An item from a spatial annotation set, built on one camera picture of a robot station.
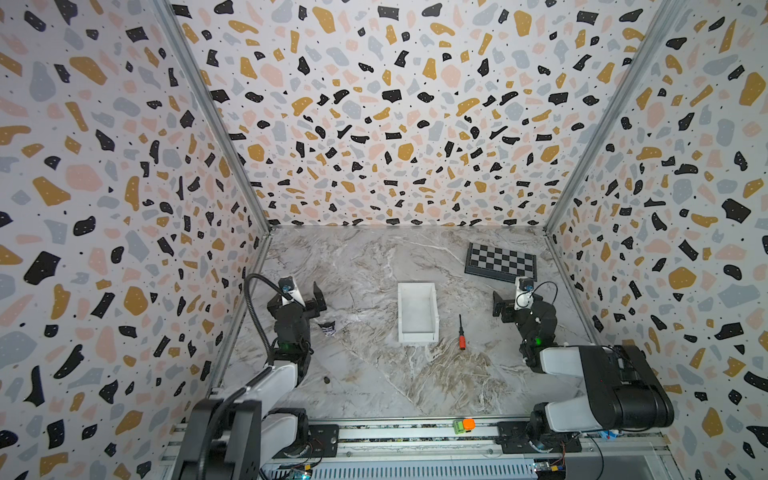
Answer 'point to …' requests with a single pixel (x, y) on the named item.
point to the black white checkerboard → (500, 264)
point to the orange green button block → (466, 425)
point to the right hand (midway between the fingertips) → (519, 291)
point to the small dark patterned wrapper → (328, 328)
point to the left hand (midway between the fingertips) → (305, 286)
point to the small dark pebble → (327, 379)
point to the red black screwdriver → (462, 337)
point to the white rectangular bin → (418, 313)
